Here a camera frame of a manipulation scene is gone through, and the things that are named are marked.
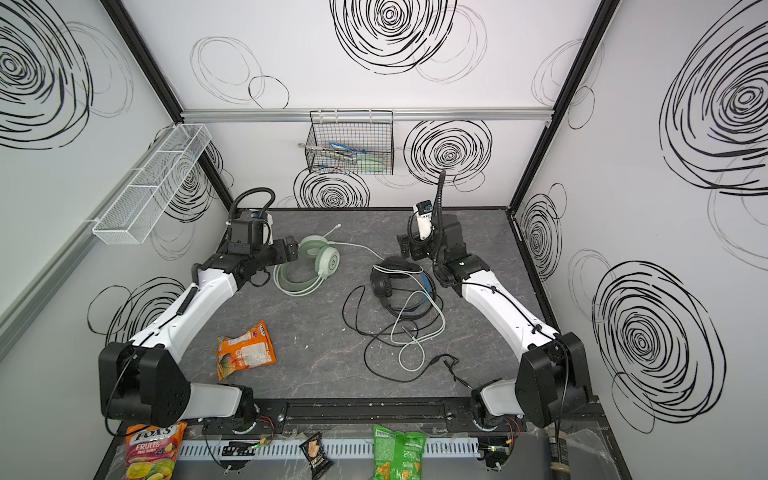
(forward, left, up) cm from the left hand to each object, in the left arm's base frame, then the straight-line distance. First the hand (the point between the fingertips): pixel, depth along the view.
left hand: (286, 244), depth 86 cm
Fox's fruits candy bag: (-49, +22, -15) cm, 55 cm away
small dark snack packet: (-47, -14, -16) cm, 51 cm away
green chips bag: (-47, -33, -14) cm, 59 cm away
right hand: (+2, -36, +6) cm, 36 cm away
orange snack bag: (-25, +7, -15) cm, 30 cm away
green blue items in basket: (+21, -17, +15) cm, 31 cm away
